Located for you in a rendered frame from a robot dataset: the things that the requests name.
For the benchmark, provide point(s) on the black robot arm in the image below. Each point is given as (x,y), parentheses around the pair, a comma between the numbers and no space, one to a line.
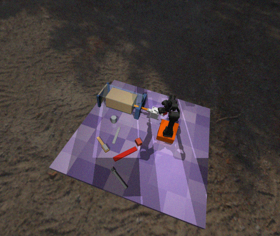
(173,116)

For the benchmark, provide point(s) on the red flat bar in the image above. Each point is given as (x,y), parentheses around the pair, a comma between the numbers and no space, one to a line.
(124,154)

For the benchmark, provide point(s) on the dark grey handle with square end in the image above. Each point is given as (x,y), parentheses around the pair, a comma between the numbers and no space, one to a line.
(116,175)

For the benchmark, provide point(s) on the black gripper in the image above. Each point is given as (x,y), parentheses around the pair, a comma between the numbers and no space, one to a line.
(163,110)

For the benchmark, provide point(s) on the dark grey cylinder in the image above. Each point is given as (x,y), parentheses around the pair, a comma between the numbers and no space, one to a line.
(113,119)

